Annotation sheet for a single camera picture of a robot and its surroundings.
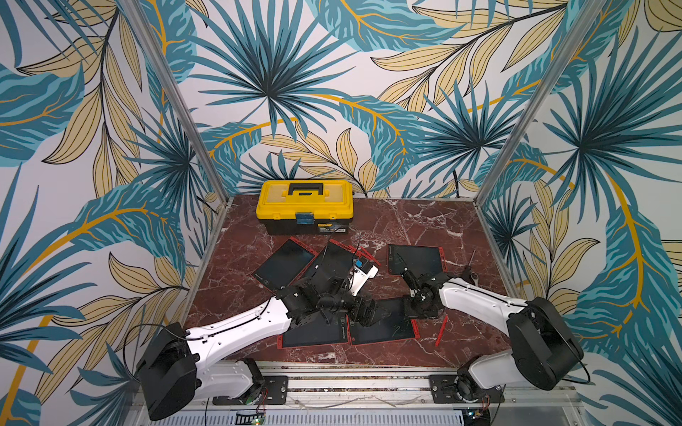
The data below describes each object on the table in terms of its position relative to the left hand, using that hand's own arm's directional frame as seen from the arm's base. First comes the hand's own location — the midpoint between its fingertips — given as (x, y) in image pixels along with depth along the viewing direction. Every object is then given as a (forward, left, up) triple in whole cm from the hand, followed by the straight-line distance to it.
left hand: (378, 310), depth 70 cm
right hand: (+6, -13, -18) cm, 23 cm away
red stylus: (-3, -21, -19) cm, 28 cm away
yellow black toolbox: (+38, +23, -2) cm, 44 cm away
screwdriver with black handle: (+21, -36, -16) cm, 44 cm away
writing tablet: (+26, -19, -16) cm, 36 cm away
